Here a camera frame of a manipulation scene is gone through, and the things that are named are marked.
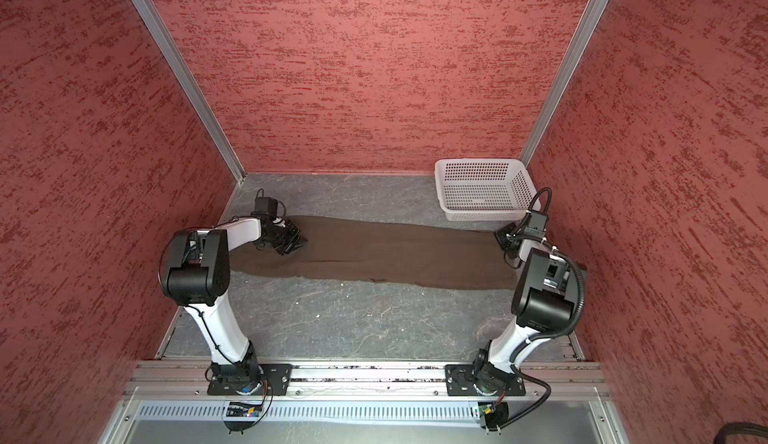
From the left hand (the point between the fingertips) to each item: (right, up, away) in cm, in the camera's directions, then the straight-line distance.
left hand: (308, 243), depth 100 cm
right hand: (+63, +3, -2) cm, 63 cm away
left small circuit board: (-10, -38, -27) cm, 48 cm away
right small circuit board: (+52, -37, -28) cm, 70 cm away
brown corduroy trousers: (+34, -3, +2) cm, 34 cm away
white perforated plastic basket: (+66, +19, +18) cm, 71 cm away
